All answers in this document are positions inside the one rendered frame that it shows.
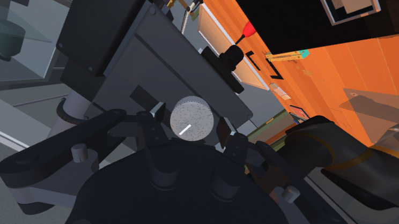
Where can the glass case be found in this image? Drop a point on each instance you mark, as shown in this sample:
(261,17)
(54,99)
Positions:
(28,53)

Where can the small clear orange box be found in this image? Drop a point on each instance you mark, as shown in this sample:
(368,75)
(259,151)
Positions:
(280,91)

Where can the tan wooden board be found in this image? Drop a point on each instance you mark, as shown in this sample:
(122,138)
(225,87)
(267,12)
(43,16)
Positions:
(218,34)

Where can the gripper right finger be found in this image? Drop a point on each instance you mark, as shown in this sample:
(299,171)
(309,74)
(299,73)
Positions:
(238,146)

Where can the dark teal cylinder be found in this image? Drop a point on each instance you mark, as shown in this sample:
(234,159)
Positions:
(11,39)

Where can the black clamp knob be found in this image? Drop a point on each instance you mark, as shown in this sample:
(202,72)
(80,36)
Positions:
(230,57)

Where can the white column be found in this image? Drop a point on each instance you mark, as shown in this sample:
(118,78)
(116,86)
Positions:
(73,107)

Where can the green rail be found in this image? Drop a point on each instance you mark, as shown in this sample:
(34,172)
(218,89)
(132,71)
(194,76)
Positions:
(269,124)

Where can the grey knurled knob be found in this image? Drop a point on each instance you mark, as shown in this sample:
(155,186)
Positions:
(191,116)

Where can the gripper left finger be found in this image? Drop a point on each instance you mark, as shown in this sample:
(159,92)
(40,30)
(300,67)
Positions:
(62,146)

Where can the white framed picture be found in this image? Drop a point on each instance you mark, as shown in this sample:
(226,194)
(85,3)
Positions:
(349,14)

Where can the grey slide duplicator body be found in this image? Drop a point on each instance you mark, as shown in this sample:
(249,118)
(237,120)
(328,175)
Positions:
(174,62)

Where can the black and white probe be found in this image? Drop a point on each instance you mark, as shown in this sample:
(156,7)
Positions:
(194,4)

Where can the yellow ruler with teal end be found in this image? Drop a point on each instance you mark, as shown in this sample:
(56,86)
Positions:
(285,56)

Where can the black camera head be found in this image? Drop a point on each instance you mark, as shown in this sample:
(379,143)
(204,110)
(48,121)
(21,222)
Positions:
(96,34)

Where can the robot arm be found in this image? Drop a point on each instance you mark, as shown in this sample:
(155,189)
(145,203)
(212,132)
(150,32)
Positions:
(315,140)

